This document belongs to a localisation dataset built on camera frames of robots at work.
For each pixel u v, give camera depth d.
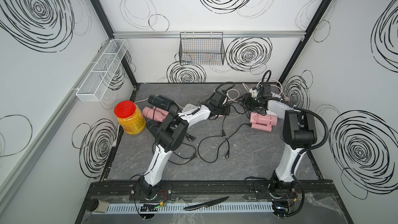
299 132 0.53
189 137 0.91
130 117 0.82
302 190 0.67
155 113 0.93
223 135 0.91
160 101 1.02
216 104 0.77
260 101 0.77
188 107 1.03
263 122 0.95
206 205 0.70
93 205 0.64
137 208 0.69
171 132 0.56
